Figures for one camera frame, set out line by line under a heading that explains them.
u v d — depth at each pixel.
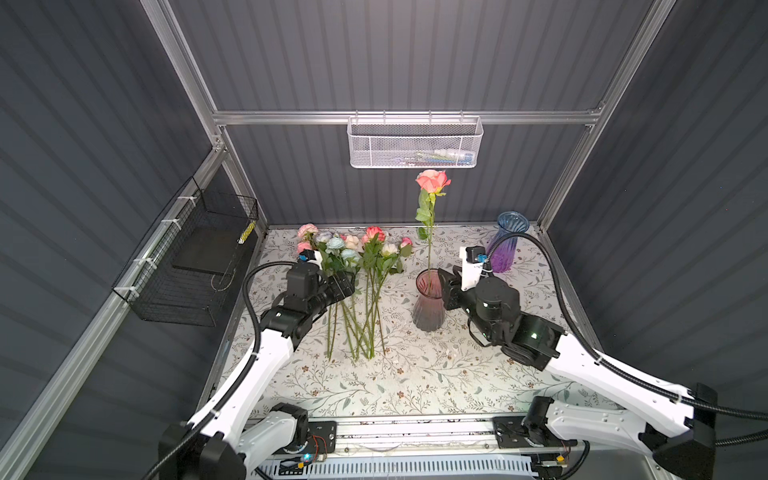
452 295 0.60
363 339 0.90
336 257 1.05
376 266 1.05
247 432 0.54
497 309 0.49
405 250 1.10
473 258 0.57
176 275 0.72
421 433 0.76
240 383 0.44
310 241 1.10
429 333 0.91
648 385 0.42
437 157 0.94
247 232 0.82
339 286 0.69
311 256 0.72
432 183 0.72
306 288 0.58
